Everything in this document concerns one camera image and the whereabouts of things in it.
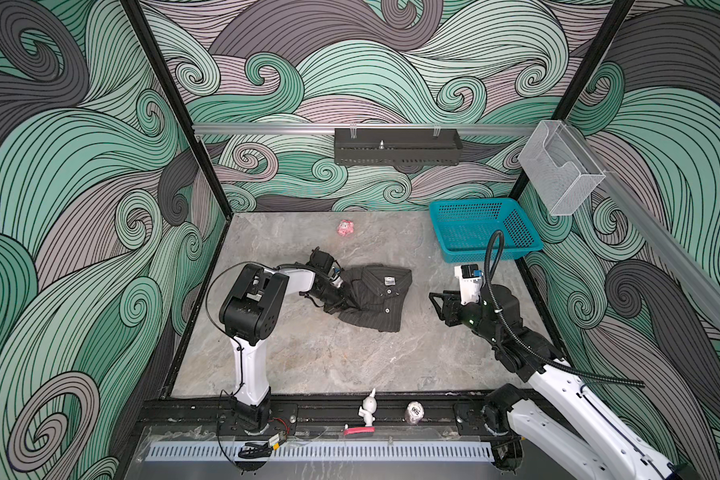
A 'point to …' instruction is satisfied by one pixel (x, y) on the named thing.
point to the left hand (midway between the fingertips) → (359, 307)
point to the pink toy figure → (345, 228)
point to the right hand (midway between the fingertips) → (437, 294)
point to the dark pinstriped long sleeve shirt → (375, 295)
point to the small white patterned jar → (414, 412)
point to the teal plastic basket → (463, 226)
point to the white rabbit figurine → (368, 409)
